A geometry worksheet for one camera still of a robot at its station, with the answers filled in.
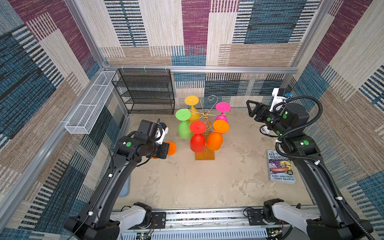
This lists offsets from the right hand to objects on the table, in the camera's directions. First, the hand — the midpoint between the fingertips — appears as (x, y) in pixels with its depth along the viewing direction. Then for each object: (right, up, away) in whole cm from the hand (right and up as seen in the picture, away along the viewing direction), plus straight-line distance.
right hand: (252, 105), depth 65 cm
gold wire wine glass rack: (-17, -26, +29) cm, 42 cm away
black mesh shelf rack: (-60, +16, +46) cm, 77 cm away
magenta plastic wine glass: (-11, 0, +10) cm, 15 cm away
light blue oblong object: (-62, -42, +16) cm, 76 cm away
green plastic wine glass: (-30, -10, +12) cm, 34 cm away
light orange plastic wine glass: (-15, -16, +10) cm, 24 cm away
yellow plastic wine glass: (-25, +4, +14) cm, 29 cm away
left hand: (-37, -19, +5) cm, 42 cm away
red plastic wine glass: (-23, -17, +9) cm, 30 cm away
